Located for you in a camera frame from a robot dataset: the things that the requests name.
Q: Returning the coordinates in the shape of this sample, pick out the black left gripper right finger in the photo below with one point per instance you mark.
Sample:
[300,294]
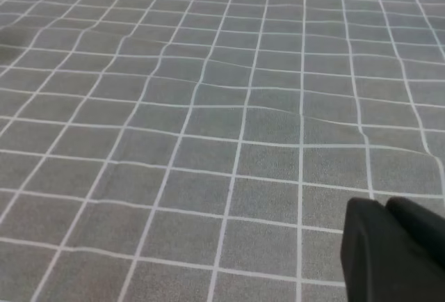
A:
[425,227]

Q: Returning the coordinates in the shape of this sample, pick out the grey checked tablecloth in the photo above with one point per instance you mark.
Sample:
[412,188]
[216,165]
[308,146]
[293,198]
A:
[205,150]

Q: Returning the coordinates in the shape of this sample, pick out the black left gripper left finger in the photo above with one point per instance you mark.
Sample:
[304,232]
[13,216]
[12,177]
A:
[381,262]

